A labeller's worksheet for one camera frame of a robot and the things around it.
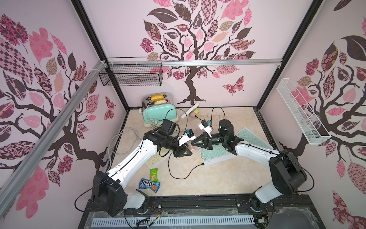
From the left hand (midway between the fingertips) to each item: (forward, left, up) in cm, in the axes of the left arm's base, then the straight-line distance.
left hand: (186, 153), depth 75 cm
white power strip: (+45, -3, -14) cm, 47 cm away
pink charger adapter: (+43, -5, -15) cm, 46 cm away
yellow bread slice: (+45, +22, +1) cm, 50 cm away
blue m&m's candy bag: (-11, +23, -16) cm, 30 cm away
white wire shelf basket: (+9, -68, +8) cm, 69 cm away
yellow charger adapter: (+46, -9, -16) cm, 50 cm away
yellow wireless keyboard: (+5, +20, -17) cm, 27 cm away
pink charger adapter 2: (+1, -2, +4) cm, 4 cm away
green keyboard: (+21, -47, -17) cm, 54 cm away
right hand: (+3, -3, +4) cm, 6 cm away
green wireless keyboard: (+7, -21, -17) cm, 28 cm away
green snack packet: (-6, +20, -16) cm, 26 cm away
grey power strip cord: (+25, +55, -17) cm, 63 cm away
